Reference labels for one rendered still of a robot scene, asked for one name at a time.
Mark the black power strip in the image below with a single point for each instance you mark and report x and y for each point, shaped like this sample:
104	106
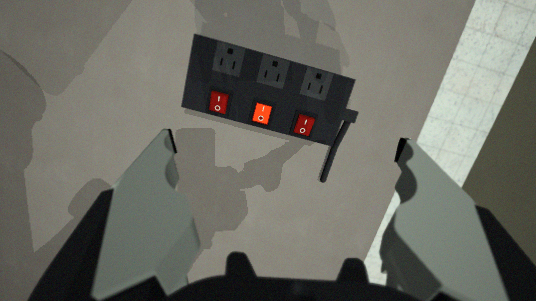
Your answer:
268	92

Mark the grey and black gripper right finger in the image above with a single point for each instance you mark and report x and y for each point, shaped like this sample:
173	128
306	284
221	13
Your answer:
440	245

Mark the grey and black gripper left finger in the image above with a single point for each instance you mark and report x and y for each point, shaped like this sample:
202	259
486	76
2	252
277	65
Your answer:
135	243

